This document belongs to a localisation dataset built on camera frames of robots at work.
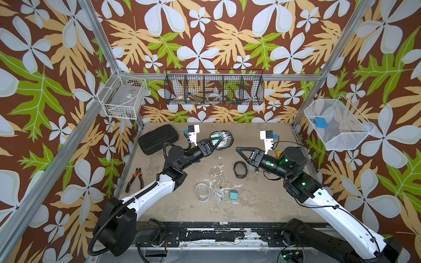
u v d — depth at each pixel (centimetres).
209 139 65
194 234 76
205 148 61
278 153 55
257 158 55
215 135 65
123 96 86
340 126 81
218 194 88
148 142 101
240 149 60
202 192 89
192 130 65
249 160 57
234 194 86
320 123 86
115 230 40
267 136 58
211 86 96
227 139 66
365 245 39
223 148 65
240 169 96
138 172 95
